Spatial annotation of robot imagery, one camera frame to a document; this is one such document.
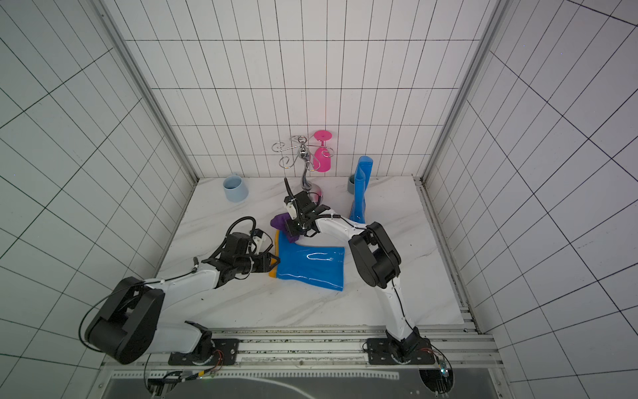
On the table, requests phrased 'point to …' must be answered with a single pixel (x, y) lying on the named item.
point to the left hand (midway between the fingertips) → (273, 264)
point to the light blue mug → (235, 188)
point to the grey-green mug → (350, 184)
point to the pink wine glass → (321, 155)
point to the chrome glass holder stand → (306, 153)
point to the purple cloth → (279, 222)
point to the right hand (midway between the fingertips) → (292, 220)
